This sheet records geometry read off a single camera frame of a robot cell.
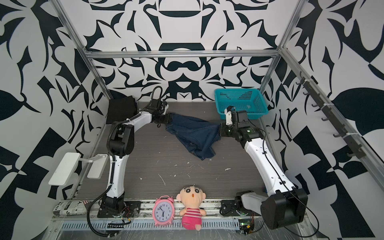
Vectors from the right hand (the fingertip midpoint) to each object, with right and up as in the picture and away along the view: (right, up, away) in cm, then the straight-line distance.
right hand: (221, 124), depth 80 cm
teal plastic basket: (+31, +17, +40) cm, 53 cm away
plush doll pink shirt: (-15, -33, -10) cm, 38 cm away
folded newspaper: (-74, -39, -8) cm, 84 cm away
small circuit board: (+10, -47, -9) cm, 49 cm away
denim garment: (-12, -7, +5) cm, 14 cm away
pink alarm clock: (-29, -40, -8) cm, 50 cm away
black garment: (-69, +10, +34) cm, 78 cm away
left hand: (-32, +5, +28) cm, 43 cm away
